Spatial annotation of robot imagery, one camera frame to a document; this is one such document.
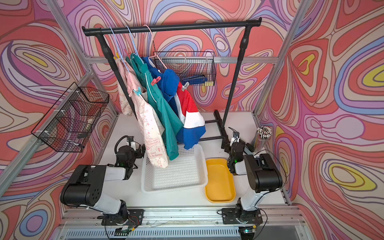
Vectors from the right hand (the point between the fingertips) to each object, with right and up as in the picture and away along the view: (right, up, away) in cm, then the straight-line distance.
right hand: (232, 141), depth 96 cm
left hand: (-61, -2, -2) cm, 61 cm away
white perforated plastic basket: (-29, -18, -7) cm, 35 cm away
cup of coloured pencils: (+15, +5, -11) cm, 20 cm away
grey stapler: (+10, -5, -3) cm, 11 cm away
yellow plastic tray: (-9, -23, -10) cm, 27 cm away
